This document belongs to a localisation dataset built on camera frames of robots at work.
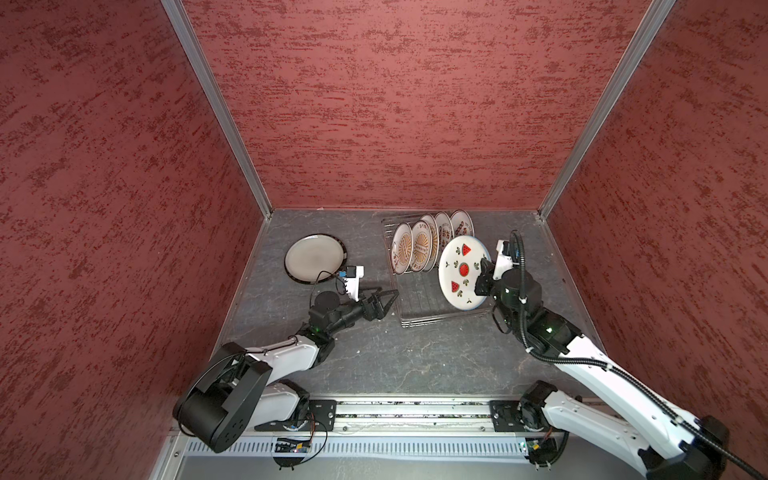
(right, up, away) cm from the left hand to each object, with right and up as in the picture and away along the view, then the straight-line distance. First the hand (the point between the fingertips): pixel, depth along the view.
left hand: (391, 296), depth 80 cm
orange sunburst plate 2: (+11, +14, +16) cm, 24 cm away
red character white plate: (+24, +21, +19) cm, 37 cm away
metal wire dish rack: (+9, -3, +16) cm, 19 cm away
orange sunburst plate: (+4, +12, +22) cm, 25 cm away
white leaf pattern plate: (-28, +9, +24) cm, 38 cm away
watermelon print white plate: (+19, +6, +2) cm, 20 cm away
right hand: (+23, +9, -5) cm, 25 cm away
